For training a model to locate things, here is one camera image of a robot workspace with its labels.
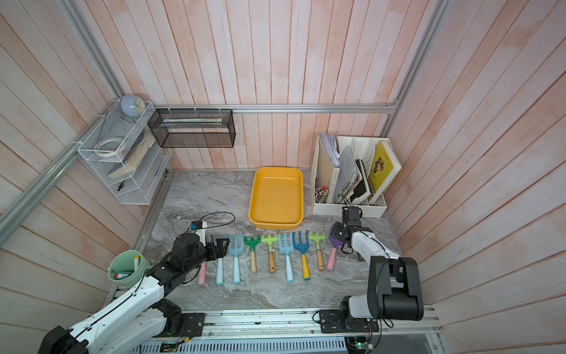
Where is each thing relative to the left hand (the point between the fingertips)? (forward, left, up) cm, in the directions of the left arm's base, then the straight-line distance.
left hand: (220, 244), depth 84 cm
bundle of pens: (+18, -40, +9) cm, 45 cm away
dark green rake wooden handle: (+5, -12, -7) cm, 15 cm away
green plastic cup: (-9, +31, +1) cm, 33 cm away
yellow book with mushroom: (+30, -67, +14) cm, 75 cm away
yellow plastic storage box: (+26, -22, -6) cm, 34 cm away
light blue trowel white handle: (+2, -27, -8) cm, 28 cm away
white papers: (+36, -45, +21) cm, 61 cm away
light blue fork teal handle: (-6, +1, -7) cm, 10 cm away
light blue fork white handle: (0, -5, -8) cm, 9 cm away
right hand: (+10, -50, -5) cm, 52 cm away
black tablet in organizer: (+24, -60, +6) cm, 65 cm away
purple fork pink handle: (-12, +3, +3) cm, 13 cm away
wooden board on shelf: (+24, +31, +24) cm, 45 cm away
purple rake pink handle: (+3, -46, -3) cm, 46 cm away
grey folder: (+30, -53, +10) cm, 61 cm away
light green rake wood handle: (-1, -20, -7) cm, 21 cm away
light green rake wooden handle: (+7, -40, -8) cm, 41 cm away
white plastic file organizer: (+26, -42, +14) cm, 51 cm away
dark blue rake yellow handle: (+2, -33, -8) cm, 34 cm away
